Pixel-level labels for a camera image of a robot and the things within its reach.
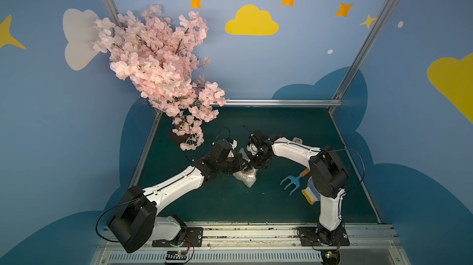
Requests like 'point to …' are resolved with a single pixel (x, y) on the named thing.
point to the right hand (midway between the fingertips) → (251, 166)
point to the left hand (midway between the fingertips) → (251, 160)
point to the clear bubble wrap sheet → (247, 175)
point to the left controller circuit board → (175, 256)
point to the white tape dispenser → (297, 140)
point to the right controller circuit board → (331, 257)
